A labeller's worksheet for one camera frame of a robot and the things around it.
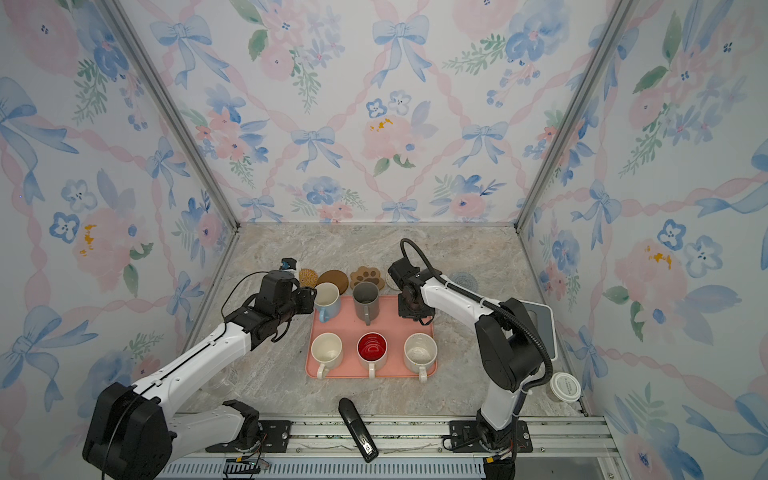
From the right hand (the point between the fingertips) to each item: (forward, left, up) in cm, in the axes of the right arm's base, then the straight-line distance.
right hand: (412, 309), depth 92 cm
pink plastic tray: (-5, +5, -4) cm, 8 cm away
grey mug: (-1, +14, +6) cm, 15 cm away
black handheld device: (-32, +14, 0) cm, 35 cm away
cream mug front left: (-13, +25, -2) cm, 28 cm away
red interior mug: (-12, +12, -2) cm, 17 cm away
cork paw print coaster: (+16, +16, -5) cm, 23 cm away
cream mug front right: (-13, -2, -3) cm, 13 cm away
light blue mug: (+3, +27, 0) cm, 27 cm away
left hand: (0, +29, +10) cm, 31 cm away
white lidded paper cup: (-23, -37, +1) cm, 44 cm away
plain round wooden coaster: (+14, +26, -3) cm, 30 cm away
